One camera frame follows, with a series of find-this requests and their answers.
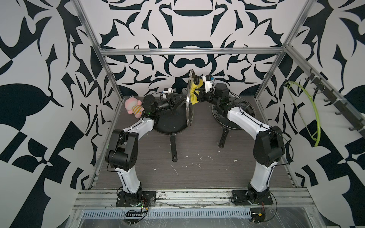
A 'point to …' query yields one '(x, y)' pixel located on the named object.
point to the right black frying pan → (226, 129)
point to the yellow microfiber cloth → (194, 98)
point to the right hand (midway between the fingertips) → (193, 88)
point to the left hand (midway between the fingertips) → (185, 95)
